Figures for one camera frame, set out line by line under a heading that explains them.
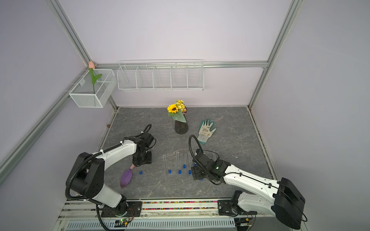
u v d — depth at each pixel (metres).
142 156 0.75
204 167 0.60
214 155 0.70
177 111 0.86
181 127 1.02
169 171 0.87
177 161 0.89
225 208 0.74
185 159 0.91
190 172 0.86
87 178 0.45
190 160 0.91
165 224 1.57
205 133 1.02
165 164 0.89
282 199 0.40
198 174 0.71
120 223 0.72
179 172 0.87
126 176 0.82
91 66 0.89
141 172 0.87
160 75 0.99
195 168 0.71
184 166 0.89
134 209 0.74
